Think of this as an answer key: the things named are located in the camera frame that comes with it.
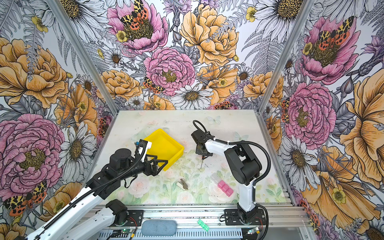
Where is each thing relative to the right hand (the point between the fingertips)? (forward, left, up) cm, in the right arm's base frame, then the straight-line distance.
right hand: (204, 154), depth 97 cm
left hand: (-15, +22, +19) cm, 33 cm away
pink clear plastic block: (-21, -10, 0) cm, 24 cm away
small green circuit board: (-41, -20, -1) cm, 45 cm away
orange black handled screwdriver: (-8, +1, +11) cm, 14 cm away
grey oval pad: (-38, +23, +4) cm, 45 cm away
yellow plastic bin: (+6, +25, +1) cm, 26 cm away
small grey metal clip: (-19, +13, +1) cm, 23 cm away
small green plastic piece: (-38, +3, +1) cm, 38 cm away
